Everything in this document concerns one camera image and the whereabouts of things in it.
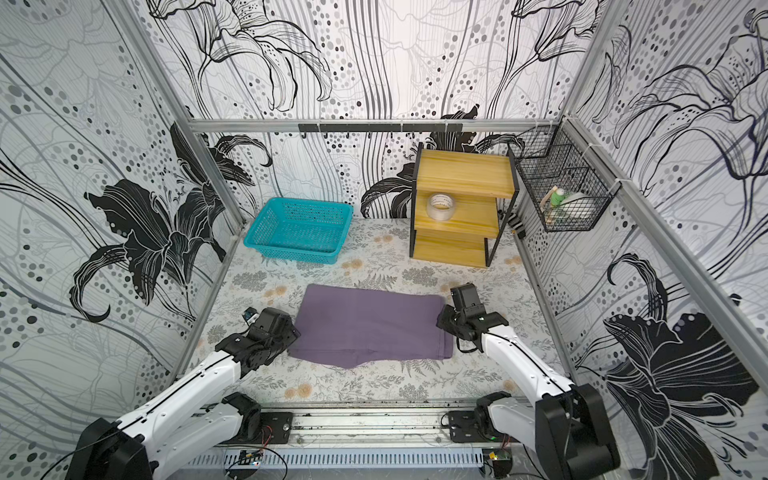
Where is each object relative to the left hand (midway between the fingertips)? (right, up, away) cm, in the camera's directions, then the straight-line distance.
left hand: (292, 340), depth 86 cm
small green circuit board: (-7, -25, -14) cm, 29 cm away
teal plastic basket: (-4, +34, +32) cm, 47 cm away
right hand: (+45, +7, +2) cm, 46 cm away
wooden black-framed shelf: (+53, +41, +15) cm, 69 cm away
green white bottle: (+74, +41, -7) cm, 85 cm away
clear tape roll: (+46, +41, +14) cm, 63 cm away
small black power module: (+56, -24, -16) cm, 63 cm away
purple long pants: (+16, +3, +5) cm, 17 cm away
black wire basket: (+82, +47, +3) cm, 95 cm away
